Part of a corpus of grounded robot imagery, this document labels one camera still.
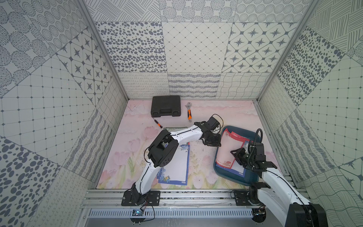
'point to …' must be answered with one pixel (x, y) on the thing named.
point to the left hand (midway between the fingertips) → (227, 149)
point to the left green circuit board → (137, 212)
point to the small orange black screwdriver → (158, 123)
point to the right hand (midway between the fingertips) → (232, 154)
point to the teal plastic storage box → (250, 178)
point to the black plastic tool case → (162, 105)
